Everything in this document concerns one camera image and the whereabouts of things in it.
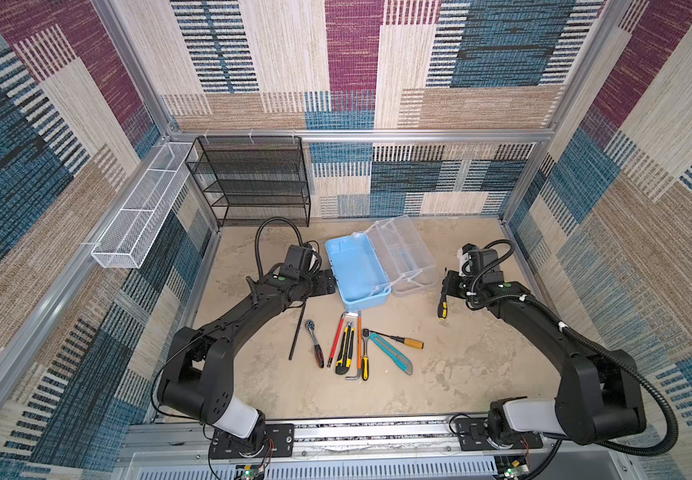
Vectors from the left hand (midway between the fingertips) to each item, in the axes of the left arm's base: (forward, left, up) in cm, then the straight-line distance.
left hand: (326, 277), depth 89 cm
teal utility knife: (-21, -21, -12) cm, 32 cm away
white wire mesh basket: (-3, +44, +21) cm, 49 cm away
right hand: (-2, -34, -1) cm, 35 cm away
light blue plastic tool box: (+9, -20, -2) cm, 21 cm away
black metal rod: (-11, +9, -13) cm, 19 cm away
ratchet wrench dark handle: (-9, +5, -11) cm, 15 cm away
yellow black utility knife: (-20, -5, -12) cm, 24 cm away
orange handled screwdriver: (-15, -23, -12) cm, 30 cm away
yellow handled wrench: (-20, -11, -11) cm, 25 cm away
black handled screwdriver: (-9, -33, -2) cm, 34 cm away
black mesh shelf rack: (+40, +28, +5) cm, 49 cm away
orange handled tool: (-15, -9, -13) cm, 22 cm away
